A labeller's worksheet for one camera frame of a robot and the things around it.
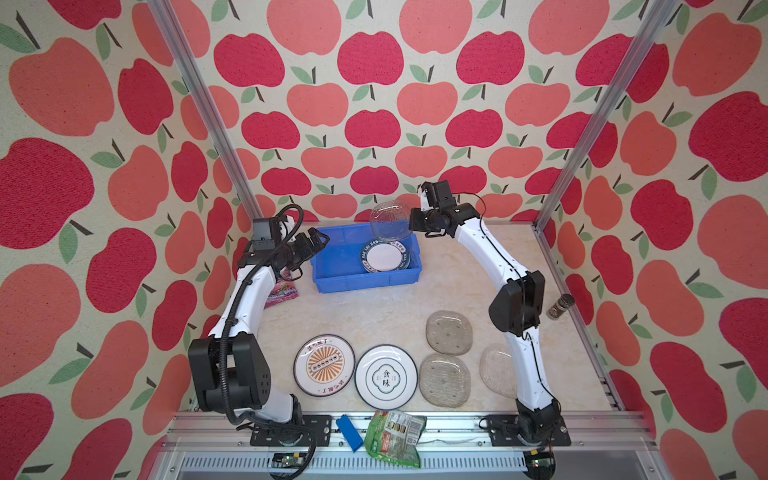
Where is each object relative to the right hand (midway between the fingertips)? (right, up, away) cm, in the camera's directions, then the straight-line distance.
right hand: (417, 217), depth 94 cm
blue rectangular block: (-19, -56, -21) cm, 63 cm away
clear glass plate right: (+22, -45, -10) cm, 51 cm away
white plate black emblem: (-10, -46, -12) cm, 49 cm away
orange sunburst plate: (-28, -44, -9) cm, 53 cm away
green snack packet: (-8, -56, -22) cm, 61 cm away
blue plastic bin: (-28, -16, +16) cm, 37 cm away
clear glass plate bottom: (+6, -47, -12) cm, 49 cm away
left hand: (-28, -9, -9) cm, 31 cm away
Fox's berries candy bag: (-45, -24, +4) cm, 51 cm away
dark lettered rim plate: (-10, -12, +14) cm, 21 cm away
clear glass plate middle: (+10, -36, -3) cm, 37 cm away
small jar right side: (+43, -27, -6) cm, 51 cm away
